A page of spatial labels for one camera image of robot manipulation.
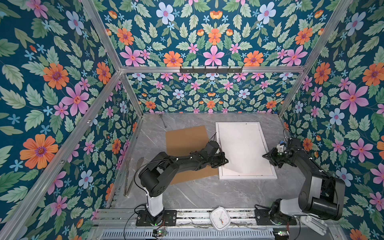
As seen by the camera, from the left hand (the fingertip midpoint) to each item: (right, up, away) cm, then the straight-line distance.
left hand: (233, 159), depth 83 cm
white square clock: (-9, -26, -13) cm, 30 cm away
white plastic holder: (+38, -30, -13) cm, 50 cm away
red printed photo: (+10, +5, +16) cm, 19 cm away
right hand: (+20, +1, +6) cm, 21 cm away
